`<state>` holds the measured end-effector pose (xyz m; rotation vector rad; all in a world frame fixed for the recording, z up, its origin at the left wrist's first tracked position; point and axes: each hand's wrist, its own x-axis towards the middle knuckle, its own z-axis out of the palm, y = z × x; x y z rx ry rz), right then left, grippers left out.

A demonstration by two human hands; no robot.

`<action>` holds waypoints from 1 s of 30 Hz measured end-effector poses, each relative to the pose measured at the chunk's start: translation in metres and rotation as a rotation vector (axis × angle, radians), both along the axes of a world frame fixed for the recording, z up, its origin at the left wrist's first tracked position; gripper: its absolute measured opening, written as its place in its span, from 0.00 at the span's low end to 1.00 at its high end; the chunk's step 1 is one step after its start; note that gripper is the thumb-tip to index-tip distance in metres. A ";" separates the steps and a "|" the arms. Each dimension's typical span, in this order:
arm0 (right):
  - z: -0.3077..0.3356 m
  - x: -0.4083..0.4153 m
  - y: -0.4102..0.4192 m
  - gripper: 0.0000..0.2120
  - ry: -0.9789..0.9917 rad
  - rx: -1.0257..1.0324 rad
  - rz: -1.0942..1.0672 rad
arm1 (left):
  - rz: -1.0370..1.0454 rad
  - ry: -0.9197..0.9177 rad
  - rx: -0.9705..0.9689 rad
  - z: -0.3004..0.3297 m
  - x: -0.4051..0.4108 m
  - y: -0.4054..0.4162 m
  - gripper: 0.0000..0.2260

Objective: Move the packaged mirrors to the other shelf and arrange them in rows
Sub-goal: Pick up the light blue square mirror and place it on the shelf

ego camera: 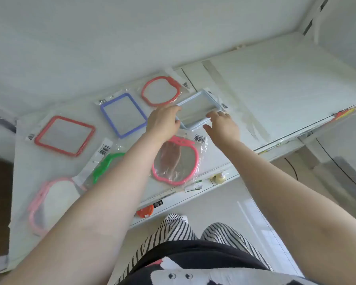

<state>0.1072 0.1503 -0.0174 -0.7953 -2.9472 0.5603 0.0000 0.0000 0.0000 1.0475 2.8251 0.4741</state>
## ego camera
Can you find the person's left forearm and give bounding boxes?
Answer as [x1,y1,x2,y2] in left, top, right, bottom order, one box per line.
[0,132,167,285]

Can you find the black printed shirt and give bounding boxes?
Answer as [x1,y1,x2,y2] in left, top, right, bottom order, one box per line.
[118,240,321,285]

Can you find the red rectangular mirror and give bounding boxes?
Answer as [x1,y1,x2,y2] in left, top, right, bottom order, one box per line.
[25,115,96,158]

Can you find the light blue rectangular mirror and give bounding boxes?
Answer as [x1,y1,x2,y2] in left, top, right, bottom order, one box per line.
[175,89,229,131]

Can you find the person's right hand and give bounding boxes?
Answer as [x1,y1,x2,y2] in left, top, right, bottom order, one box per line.
[203,111,241,146]

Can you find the green white price label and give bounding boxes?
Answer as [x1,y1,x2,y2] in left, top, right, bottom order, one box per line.
[184,180,204,193]

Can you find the clear tape strip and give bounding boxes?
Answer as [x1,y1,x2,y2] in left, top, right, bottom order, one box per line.
[201,59,271,141]

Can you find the brown cardboard box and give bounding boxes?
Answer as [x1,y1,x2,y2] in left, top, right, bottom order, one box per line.
[0,158,14,258]

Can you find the black white striped trousers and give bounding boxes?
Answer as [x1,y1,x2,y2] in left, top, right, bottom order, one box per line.
[116,213,273,285]

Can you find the red yellow sticker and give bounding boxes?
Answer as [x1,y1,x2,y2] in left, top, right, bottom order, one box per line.
[333,106,356,121]

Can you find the orange round lid container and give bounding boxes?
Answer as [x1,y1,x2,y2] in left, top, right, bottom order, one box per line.
[136,204,155,219]

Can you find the person's left hand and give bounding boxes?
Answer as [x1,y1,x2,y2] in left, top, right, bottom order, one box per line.
[145,104,182,143]

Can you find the person's right forearm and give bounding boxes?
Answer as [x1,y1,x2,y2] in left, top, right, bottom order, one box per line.
[222,139,356,285]

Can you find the black cable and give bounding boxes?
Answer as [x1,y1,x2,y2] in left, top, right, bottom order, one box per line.
[284,158,299,181]
[316,139,356,195]

